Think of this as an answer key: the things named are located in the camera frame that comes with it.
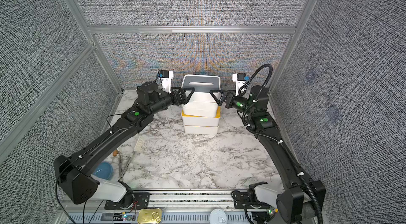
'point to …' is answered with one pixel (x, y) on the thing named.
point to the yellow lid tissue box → (187, 120)
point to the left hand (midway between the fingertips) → (192, 87)
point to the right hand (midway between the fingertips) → (215, 88)
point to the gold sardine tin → (149, 215)
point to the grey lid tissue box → (202, 84)
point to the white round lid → (218, 216)
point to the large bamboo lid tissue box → (190, 129)
